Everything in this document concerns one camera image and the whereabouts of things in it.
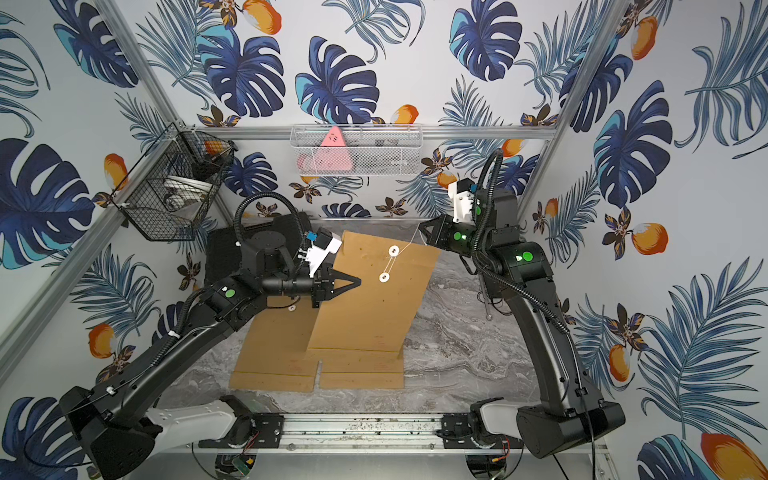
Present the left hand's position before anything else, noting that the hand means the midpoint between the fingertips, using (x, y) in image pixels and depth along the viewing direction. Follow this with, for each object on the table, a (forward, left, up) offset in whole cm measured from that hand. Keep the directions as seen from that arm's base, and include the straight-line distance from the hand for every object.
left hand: (358, 277), depth 61 cm
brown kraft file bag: (-6, +24, -31) cm, 40 cm away
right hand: (+13, -12, +4) cm, 18 cm away
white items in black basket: (+31, +57, -7) cm, 66 cm away
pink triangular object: (+44, +14, -1) cm, 46 cm away
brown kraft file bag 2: (-7, 0, -36) cm, 36 cm away
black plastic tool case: (+29, +52, -29) cm, 66 cm away
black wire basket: (+42, +59, -1) cm, 73 cm away
